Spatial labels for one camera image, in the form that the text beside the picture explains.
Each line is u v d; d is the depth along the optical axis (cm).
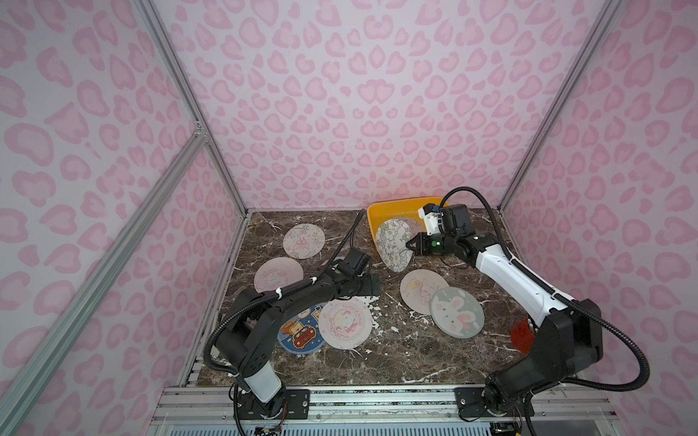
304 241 110
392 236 88
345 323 88
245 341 45
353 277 68
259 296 48
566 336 43
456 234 64
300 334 86
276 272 101
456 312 90
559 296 45
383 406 75
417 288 96
